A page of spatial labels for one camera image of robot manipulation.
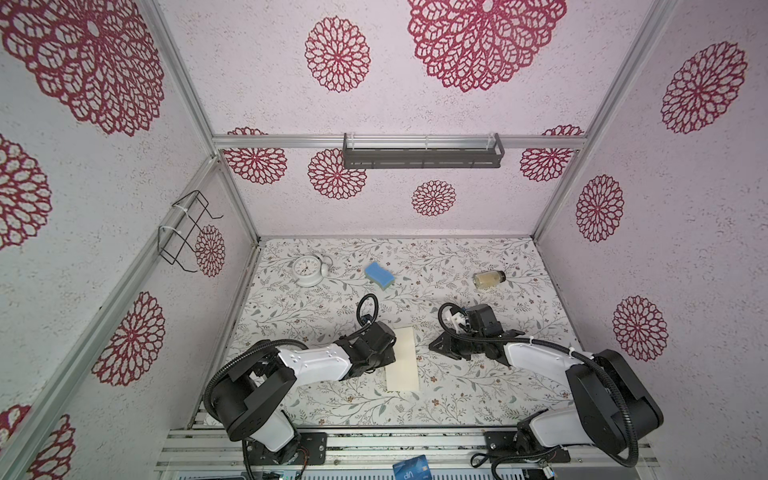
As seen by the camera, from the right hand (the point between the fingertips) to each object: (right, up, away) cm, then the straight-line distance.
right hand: (434, 340), depth 87 cm
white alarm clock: (-41, +20, +19) cm, 49 cm away
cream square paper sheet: (-9, -10, -1) cm, 13 cm away
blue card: (-7, -27, -16) cm, 32 cm away
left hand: (-13, -5, +2) cm, 14 cm away
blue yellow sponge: (-16, +18, +22) cm, 33 cm away
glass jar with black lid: (+22, +17, +16) cm, 32 cm away
